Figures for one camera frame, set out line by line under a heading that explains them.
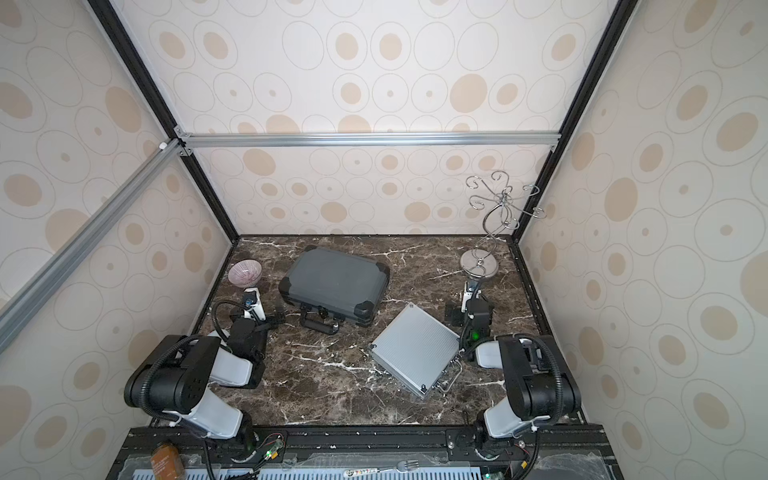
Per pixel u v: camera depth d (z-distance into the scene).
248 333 0.69
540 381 0.46
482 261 1.09
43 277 0.55
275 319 0.85
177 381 0.45
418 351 0.84
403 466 0.70
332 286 0.94
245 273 1.06
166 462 0.68
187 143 0.90
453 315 0.85
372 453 0.73
